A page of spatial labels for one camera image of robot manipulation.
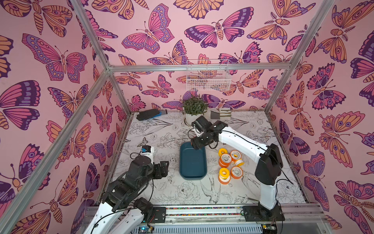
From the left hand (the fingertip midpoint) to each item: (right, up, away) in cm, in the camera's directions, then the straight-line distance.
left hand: (163, 161), depth 70 cm
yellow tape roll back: (+34, +1, +25) cm, 42 cm away
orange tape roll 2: (+41, -11, +17) cm, 45 cm away
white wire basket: (+26, +50, +35) cm, 66 cm away
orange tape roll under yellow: (+32, -15, +13) cm, 38 cm away
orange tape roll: (+34, -4, +19) cm, 39 cm away
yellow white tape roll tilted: (+42, -5, +16) cm, 46 cm away
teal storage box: (+15, -6, +21) cm, 26 cm away
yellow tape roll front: (+33, -10, +15) cm, 37 cm away
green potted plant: (+16, +30, +25) cm, 42 cm away
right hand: (+15, +6, +14) cm, 22 cm away
